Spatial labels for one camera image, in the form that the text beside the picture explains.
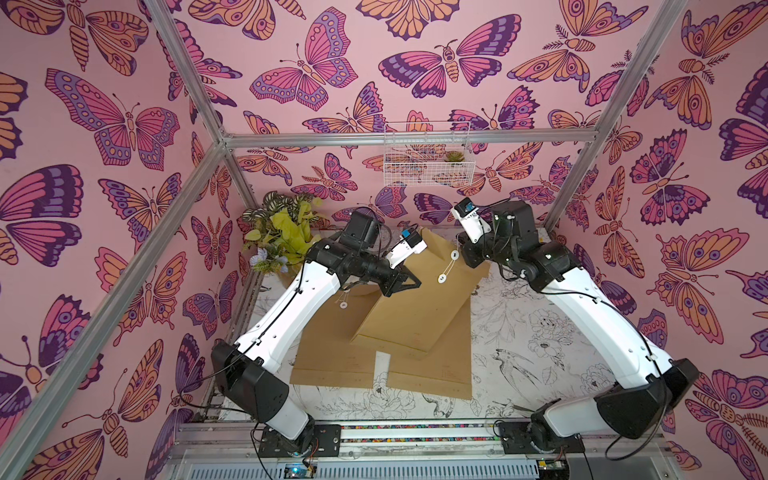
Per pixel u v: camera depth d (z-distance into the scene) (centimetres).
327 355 89
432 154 95
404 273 67
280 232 86
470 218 61
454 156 93
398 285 61
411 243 62
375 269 61
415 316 69
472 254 64
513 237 52
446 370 86
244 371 41
